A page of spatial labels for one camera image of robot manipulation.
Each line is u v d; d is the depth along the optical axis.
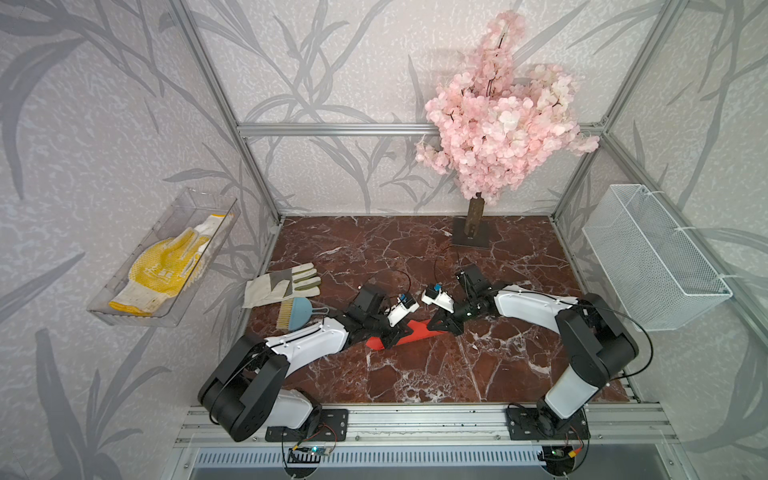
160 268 0.64
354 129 1.65
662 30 0.73
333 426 0.73
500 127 0.59
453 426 0.75
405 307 0.74
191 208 0.77
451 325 0.76
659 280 0.60
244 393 0.42
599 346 0.47
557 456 0.74
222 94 0.85
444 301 0.78
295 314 0.93
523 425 0.73
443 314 0.78
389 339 0.75
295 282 1.00
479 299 0.70
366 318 0.68
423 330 0.84
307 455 0.72
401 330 0.75
